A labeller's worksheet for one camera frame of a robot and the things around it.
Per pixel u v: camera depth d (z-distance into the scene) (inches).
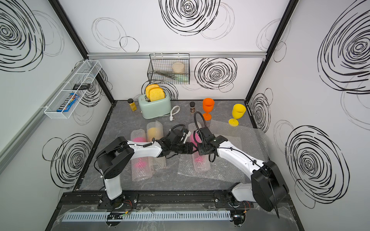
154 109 40.0
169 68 35.0
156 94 38.9
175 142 28.6
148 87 38.7
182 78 37.9
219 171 32.6
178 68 35.2
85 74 34.4
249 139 38.1
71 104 27.8
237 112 37.0
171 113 42.2
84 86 31.0
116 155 20.9
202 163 31.1
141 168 30.9
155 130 36.6
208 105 38.3
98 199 29.0
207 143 25.7
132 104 42.7
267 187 16.2
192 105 42.2
